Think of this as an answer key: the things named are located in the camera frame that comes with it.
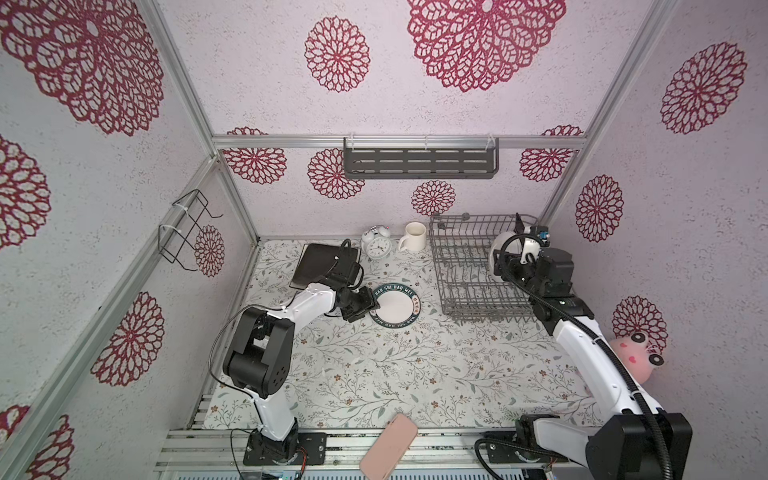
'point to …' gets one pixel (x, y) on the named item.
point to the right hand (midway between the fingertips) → (509, 248)
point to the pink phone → (387, 451)
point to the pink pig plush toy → (634, 355)
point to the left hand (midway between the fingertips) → (375, 309)
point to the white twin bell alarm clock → (376, 242)
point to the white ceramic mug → (414, 238)
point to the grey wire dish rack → (468, 286)
